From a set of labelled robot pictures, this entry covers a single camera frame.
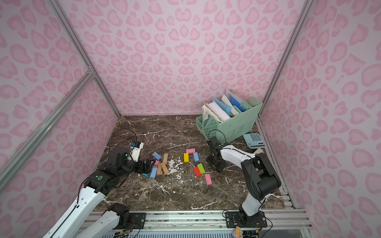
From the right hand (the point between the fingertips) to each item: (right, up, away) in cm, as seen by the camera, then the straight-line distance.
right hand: (210, 163), depth 92 cm
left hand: (-33, +8, -17) cm, 38 cm away
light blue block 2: (-9, +4, +3) cm, 10 cm away
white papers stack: (0, +33, -6) cm, 33 cm away
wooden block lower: (-31, -3, -2) cm, 31 cm away
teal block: (-38, -6, -4) cm, 39 cm away
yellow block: (-15, +3, +3) cm, 16 cm away
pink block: (-12, +7, +7) cm, 16 cm away
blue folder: (+16, +39, +3) cm, 42 cm away
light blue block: (-34, +4, +3) cm, 34 cm away
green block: (-6, -3, -2) cm, 7 cm away
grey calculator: (+31, +13, +9) cm, 35 cm away
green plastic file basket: (+18, +25, -4) cm, 31 cm away
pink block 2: (-2, -7, -6) cm, 10 cm away
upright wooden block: (-28, +3, +3) cm, 28 cm away
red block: (-8, -5, -4) cm, 10 cm away
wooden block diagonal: (-28, -2, -2) cm, 28 cm away
